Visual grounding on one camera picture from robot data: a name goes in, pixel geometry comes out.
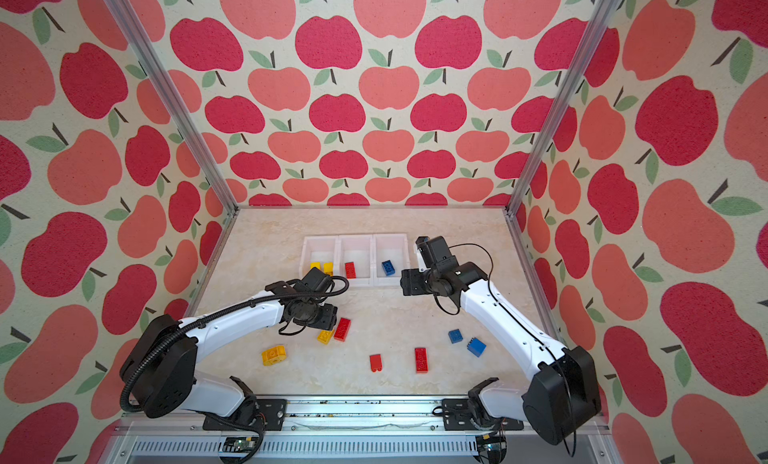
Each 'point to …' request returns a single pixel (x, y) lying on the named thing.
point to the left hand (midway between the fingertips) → (333, 322)
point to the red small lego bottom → (375, 363)
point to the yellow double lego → (274, 355)
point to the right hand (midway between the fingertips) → (419, 279)
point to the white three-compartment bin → (363, 259)
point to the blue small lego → (455, 335)
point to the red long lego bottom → (421, 361)
